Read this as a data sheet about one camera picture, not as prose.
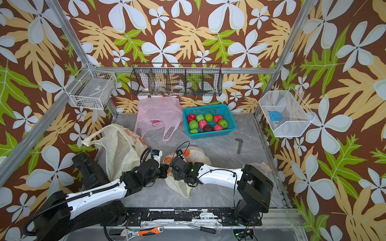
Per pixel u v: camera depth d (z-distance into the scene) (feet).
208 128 3.42
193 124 3.50
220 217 2.46
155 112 3.54
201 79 3.23
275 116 2.71
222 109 3.80
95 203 1.59
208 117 3.65
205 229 2.32
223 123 3.46
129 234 2.27
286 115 2.75
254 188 1.43
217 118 3.64
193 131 3.33
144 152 2.26
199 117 3.65
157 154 2.41
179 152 2.46
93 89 2.80
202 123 3.52
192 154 2.64
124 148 3.22
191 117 3.63
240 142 3.37
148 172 2.02
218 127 3.42
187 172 2.02
